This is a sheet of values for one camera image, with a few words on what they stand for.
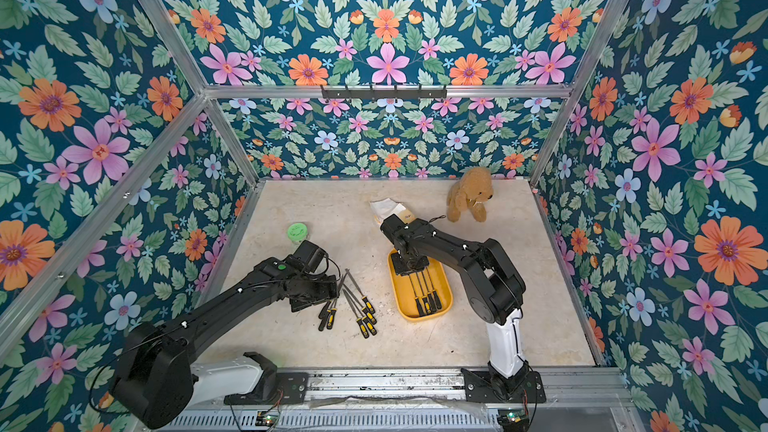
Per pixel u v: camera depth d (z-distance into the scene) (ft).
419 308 2.82
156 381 1.31
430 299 2.90
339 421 2.31
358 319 2.78
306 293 2.28
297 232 3.24
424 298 2.90
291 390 2.42
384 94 3.06
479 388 2.39
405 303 2.84
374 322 2.76
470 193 3.14
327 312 2.83
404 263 2.68
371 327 2.74
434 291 2.95
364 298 2.90
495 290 1.66
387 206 3.53
